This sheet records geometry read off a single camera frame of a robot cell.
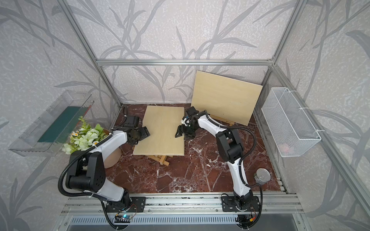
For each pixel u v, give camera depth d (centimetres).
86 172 44
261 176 77
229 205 73
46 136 61
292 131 61
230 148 56
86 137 64
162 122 102
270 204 75
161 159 83
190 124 84
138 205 74
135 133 73
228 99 92
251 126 105
